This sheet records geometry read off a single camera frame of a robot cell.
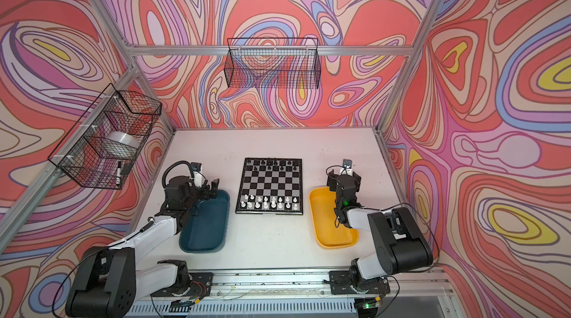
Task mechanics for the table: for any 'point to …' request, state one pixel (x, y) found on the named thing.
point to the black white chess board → (271, 186)
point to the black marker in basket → (119, 173)
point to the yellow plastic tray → (323, 202)
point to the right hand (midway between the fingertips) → (344, 175)
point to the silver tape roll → (127, 138)
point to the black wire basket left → (100, 150)
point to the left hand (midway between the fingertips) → (208, 176)
